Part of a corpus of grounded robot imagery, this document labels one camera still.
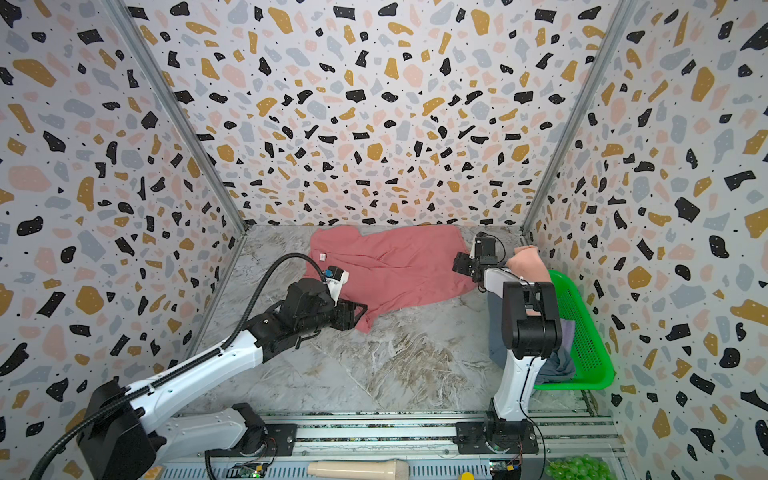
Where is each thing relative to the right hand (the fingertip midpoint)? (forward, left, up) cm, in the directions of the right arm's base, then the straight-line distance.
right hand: (461, 254), depth 102 cm
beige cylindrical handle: (-60, +27, -4) cm, 66 cm away
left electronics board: (-61, +55, -7) cm, 82 cm away
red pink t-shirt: (0, +28, -8) cm, 29 cm away
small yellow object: (-61, +5, -2) cm, 61 cm away
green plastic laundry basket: (-37, -33, -4) cm, 50 cm away
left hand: (-26, +31, +12) cm, 42 cm away
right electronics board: (-59, -6, -9) cm, 60 cm away
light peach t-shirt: (-10, -18, +7) cm, 22 cm away
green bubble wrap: (-59, -21, -2) cm, 63 cm away
